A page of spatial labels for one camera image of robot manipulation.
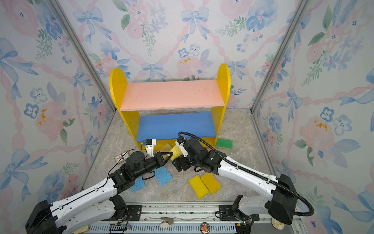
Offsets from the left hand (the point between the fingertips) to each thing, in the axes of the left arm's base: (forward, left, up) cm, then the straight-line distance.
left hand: (173, 153), depth 71 cm
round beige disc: (-27, -51, -21) cm, 62 cm away
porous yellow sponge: (+2, -1, -3) cm, 4 cm away
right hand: (0, -2, -5) cm, 5 cm away
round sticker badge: (-28, -15, -22) cm, 39 cm away
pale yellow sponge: (+14, +7, -19) cm, 25 cm away
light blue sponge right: (-3, +7, -21) cm, 23 cm away
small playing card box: (+8, +38, -21) cm, 44 cm away
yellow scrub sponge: (-9, -13, -22) cm, 27 cm away
